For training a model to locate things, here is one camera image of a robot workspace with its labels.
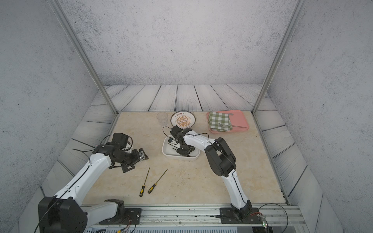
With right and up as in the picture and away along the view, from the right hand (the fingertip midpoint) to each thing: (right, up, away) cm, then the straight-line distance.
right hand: (186, 149), depth 96 cm
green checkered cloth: (+25, +18, +15) cm, 34 cm away
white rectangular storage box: (-12, -1, +2) cm, 12 cm away
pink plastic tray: (+40, +19, +19) cm, 48 cm away
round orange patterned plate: (-3, +20, +19) cm, 28 cm away
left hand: (-22, -3, -16) cm, 28 cm away
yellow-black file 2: (-18, -18, -14) cm, 29 cm away
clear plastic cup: (-19, +22, +16) cm, 33 cm away
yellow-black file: (-24, -18, -14) cm, 33 cm away
